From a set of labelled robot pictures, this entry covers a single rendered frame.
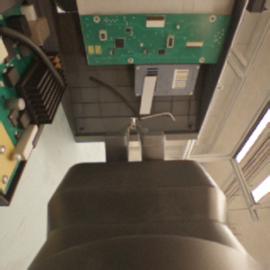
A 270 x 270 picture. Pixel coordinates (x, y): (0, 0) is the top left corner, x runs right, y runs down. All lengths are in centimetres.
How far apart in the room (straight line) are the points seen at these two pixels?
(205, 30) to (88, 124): 21
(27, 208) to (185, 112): 25
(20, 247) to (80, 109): 20
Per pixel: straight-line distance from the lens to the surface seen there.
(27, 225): 21
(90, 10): 24
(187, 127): 34
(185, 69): 28
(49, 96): 18
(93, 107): 32
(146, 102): 29
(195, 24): 24
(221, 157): 175
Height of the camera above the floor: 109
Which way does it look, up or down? 1 degrees up
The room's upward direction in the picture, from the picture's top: 89 degrees clockwise
